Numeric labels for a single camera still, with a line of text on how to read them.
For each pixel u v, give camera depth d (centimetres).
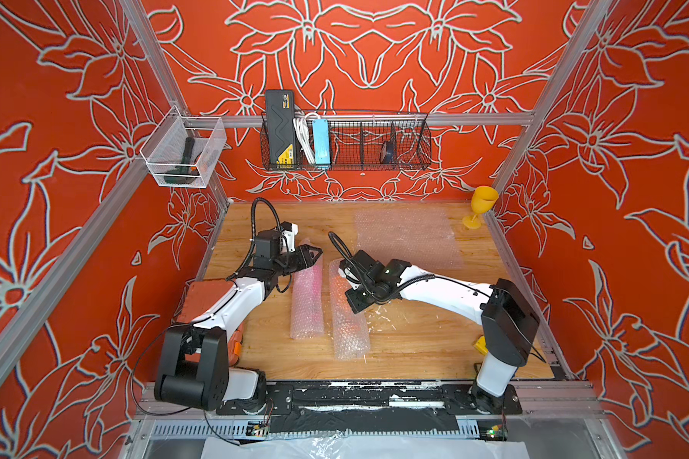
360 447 68
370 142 98
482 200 101
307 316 79
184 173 80
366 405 73
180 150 91
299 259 76
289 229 79
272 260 67
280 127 88
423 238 107
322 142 90
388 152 93
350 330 78
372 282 64
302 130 85
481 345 49
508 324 44
